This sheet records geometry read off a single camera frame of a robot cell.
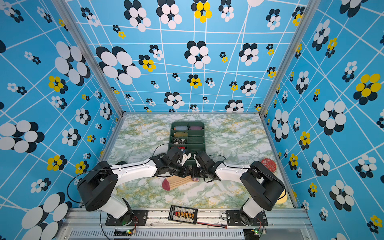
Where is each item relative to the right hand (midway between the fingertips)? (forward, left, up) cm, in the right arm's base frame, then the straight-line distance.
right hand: (191, 173), depth 88 cm
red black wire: (-26, -17, 0) cm, 31 cm away
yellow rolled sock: (+25, +8, +7) cm, 27 cm away
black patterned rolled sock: (+19, +8, +6) cm, 22 cm away
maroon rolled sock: (+32, -2, +5) cm, 32 cm away
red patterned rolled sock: (+16, +7, +4) cm, 18 cm away
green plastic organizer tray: (+24, +2, +6) cm, 24 cm away
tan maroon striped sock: (-5, +11, +1) cm, 12 cm away
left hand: (-2, -1, +5) cm, 5 cm away
